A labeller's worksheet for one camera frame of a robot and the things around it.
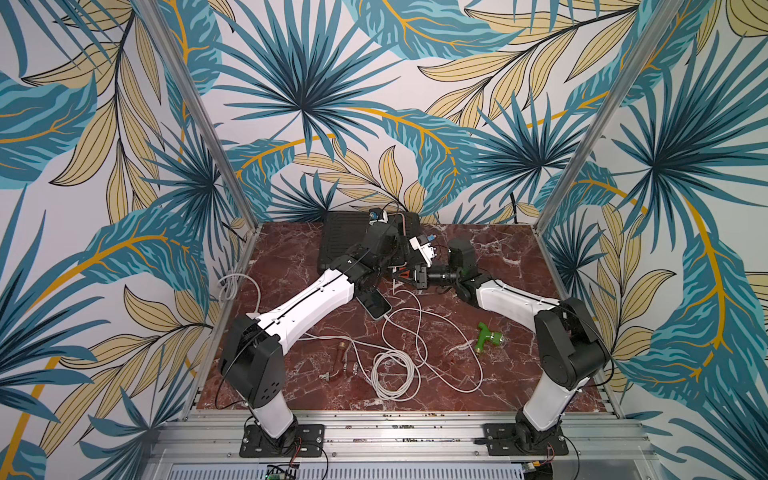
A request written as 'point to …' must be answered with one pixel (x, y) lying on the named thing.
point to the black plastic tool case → (342, 230)
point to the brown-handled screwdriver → (342, 348)
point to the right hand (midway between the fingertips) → (375, 291)
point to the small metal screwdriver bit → (326, 376)
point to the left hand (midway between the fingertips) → (398, 245)
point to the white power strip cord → (248, 276)
